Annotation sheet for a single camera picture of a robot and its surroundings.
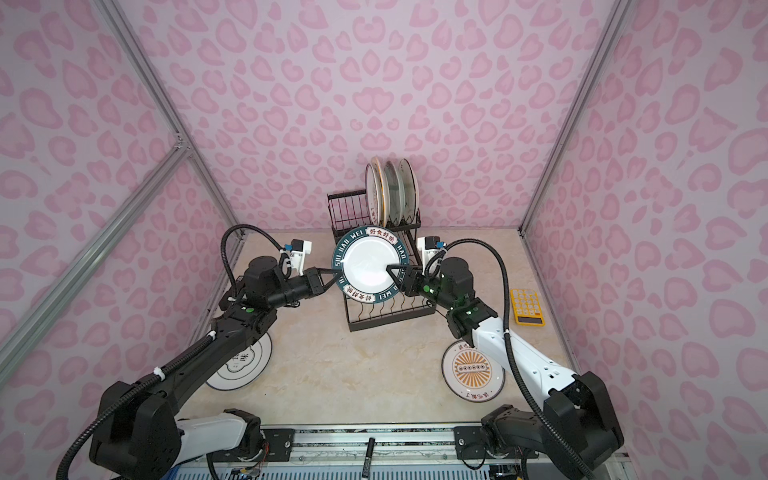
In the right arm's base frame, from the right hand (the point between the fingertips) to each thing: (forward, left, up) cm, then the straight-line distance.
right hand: (393, 267), depth 74 cm
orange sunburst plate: (+31, +8, -2) cm, 32 cm away
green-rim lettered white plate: (+4, +8, 0) cm, 9 cm away
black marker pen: (-37, +5, -27) cm, 46 cm away
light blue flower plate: (+22, 0, +5) cm, 23 cm away
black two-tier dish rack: (+28, +16, -7) cm, 33 cm away
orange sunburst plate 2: (-17, -22, -28) cm, 39 cm away
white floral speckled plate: (+23, -4, +5) cm, 24 cm away
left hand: (0, +12, -1) cm, 12 cm away
